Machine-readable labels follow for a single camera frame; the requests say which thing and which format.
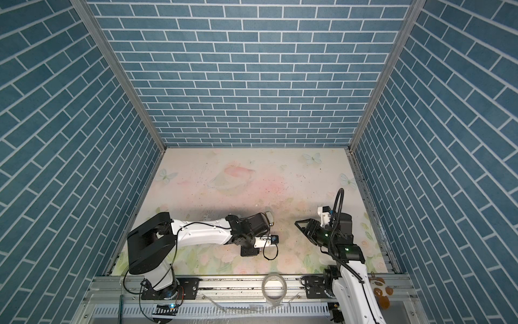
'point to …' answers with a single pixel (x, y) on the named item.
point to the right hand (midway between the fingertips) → (297, 224)
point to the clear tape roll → (283, 281)
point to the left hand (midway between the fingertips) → (257, 247)
